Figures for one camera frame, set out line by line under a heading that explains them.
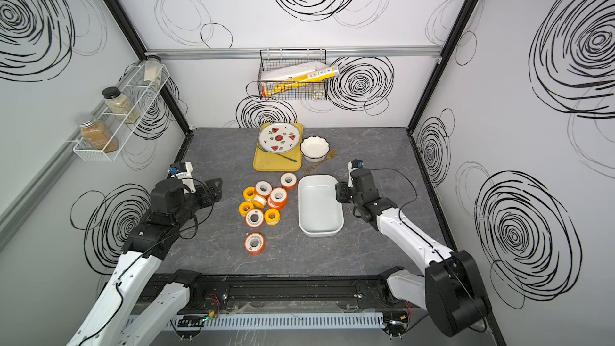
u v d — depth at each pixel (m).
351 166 0.77
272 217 0.89
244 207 0.92
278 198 0.92
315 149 1.11
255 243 0.84
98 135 0.63
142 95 0.94
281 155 1.11
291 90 0.87
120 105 0.71
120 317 0.39
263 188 0.96
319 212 0.90
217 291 0.75
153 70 0.87
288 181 0.99
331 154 1.09
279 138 1.15
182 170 0.63
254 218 0.89
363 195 0.64
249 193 0.96
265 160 1.09
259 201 0.91
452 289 0.41
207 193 0.64
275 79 0.87
